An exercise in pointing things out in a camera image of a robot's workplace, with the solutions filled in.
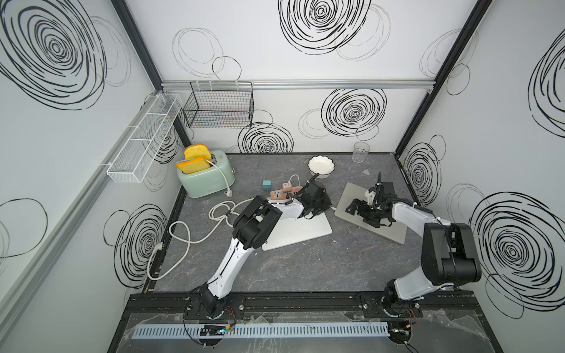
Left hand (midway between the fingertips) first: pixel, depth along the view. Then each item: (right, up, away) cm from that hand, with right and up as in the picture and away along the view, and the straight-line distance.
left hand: (333, 203), depth 99 cm
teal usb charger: (-31, +8, +6) cm, 33 cm away
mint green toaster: (-55, +11, -6) cm, 56 cm away
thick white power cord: (-48, 0, 0) cm, 48 cm away
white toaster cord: (-48, +5, +1) cm, 48 cm away
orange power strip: (-24, +4, 0) cm, 24 cm away
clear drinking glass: (+19, +26, +19) cm, 37 cm away
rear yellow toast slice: (-60, +23, -6) cm, 65 cm away
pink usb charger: (-21, +8, 0) cm, 22 cm away
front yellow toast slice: (-59, +17, -12) cm, 62 cm away
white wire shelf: (-72, +18, -28) cm, 79 cm away
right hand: (+8, -4, -7) cm, 11 cm away
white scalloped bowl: (-3, +18, +15) cm, 24 cm away
